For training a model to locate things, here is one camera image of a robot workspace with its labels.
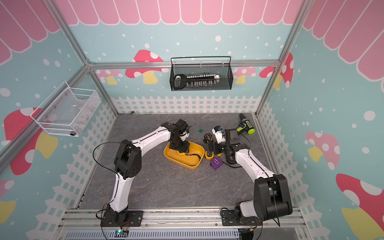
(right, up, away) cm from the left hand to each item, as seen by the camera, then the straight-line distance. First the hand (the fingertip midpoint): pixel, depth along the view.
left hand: (183, 151), depth 93 cm
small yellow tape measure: (+16, -4, +1) cm, 16 cm away
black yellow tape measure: (+16, +8, +10) cm, 20 cm away
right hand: (+18, +5, -5) cm, 19 cm away
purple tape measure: (+20, -7, -2) cm, 22 cm away
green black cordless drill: (+44, +17, +16) cm, 50 cm away
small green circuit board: (-29, -37, -20) cm, 51 cm away
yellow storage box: (+4, -5, -2) cm, 7 cm away
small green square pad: (+11, +13, +17) cm, 24 cm away
